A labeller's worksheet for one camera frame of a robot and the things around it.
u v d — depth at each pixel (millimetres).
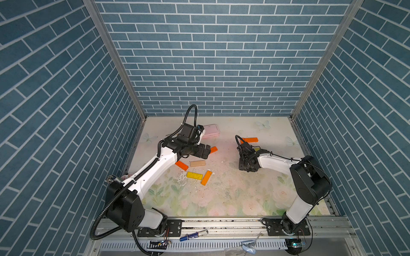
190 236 707
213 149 1023
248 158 690
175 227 739
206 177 909
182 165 946
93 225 355
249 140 1090
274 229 734
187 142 608
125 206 399
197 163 946
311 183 474
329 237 727
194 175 894
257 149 742
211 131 1105
